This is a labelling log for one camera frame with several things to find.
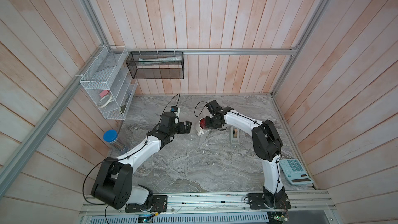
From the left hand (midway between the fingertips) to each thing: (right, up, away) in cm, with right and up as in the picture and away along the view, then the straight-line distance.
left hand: (184, 125), depth 88 cm
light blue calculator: (+60, -24, -6) cm, 65 cm away
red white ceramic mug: (+10, -1, +5) cm, 11 cm away
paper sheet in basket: (-21, +38, +2) cm, 44 cm away
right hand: (+14, -1, +11) cm, 17 cm away
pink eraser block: (-44, +18, -5) cm, 48 cm away
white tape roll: (-43, +14, -6) cm, 45 cm away
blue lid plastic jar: (-36, -4, -12) cm, 38 cm away
